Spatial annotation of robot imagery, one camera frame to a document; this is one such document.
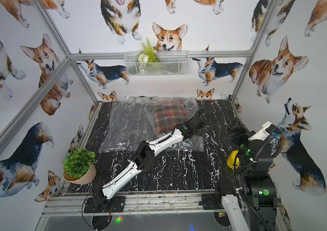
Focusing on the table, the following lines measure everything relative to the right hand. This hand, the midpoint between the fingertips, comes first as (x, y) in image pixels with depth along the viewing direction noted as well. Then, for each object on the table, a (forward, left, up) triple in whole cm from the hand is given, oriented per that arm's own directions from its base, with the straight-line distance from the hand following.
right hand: (242, 122), depth 57 cm
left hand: (+22, +9, -34) cm, 42 cm away
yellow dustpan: (-2, -4, -32) cm, 32 cm away
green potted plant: (-9, +76, -24) cm, 80 cm away
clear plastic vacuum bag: (+31, +63, -41) cm, 81 cm away
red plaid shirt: (+30, +32, -30) cm, 54 cm away
